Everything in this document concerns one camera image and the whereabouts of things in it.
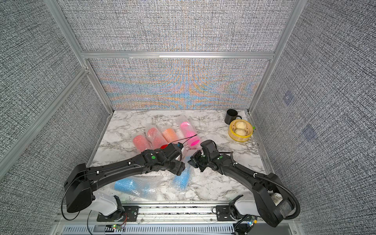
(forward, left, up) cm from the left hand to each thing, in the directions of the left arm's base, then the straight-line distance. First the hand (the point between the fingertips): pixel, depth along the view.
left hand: (183, 165), depth 78 cm
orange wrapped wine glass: (+28, +8, -10) cm, 31 cm away
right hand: (+5, -2, 0) cm, 5 cm away
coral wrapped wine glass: (+17, +25, -3) cm, 31 cm away
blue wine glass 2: (-9, +21, -4) cm, 23 cm away
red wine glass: (+20, +17, -3) cm, 26 cm away
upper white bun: (+31, -41, -6) cm, 52 cm away
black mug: (+38, -36, -4) cm, 52 cm away
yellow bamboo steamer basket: (+23, -35, -9) cm, 43 cm away
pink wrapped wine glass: (+22, -5, -4) cm, 23 cm away
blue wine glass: (-8, +1, -3) cm, 9 cm away
